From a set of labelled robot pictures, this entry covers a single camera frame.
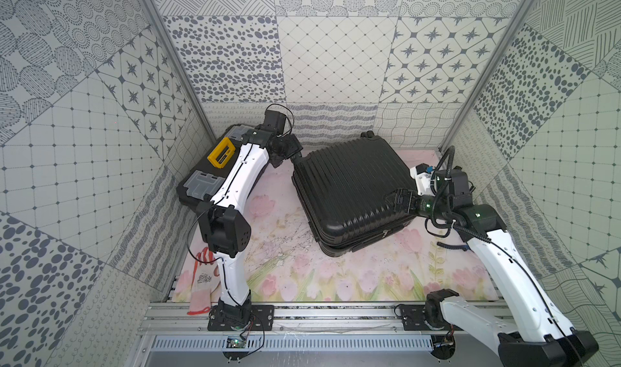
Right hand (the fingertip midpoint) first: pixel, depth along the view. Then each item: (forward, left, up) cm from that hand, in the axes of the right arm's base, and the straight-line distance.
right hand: (394, 203), depth 73 cm
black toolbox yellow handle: (+15, +65, -5) cm, 66 cm away
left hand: (+21, +29, +2) cm, 36 cm away
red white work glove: (-16, +62, -22) cm, 67 cm away
